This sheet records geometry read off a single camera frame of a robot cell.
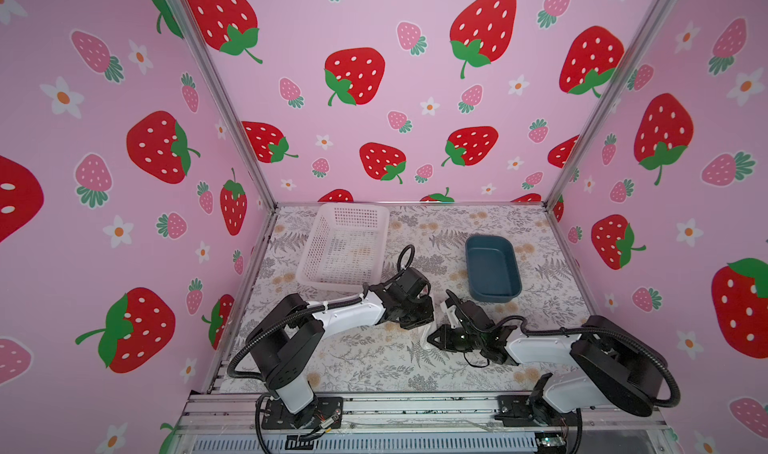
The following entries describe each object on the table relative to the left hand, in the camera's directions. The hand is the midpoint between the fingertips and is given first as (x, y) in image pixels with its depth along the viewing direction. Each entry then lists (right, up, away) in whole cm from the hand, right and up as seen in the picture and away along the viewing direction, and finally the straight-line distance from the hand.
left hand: (440, 318), depth 83 cm
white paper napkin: (-4, -4, 0) cm, 6 cm away
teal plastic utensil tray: (+21, +11, +17) cm, 29 cm away
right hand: (-4, -7, +2) cm, 8 cm away
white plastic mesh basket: (-31, +19, +25) cm, 44 cm away
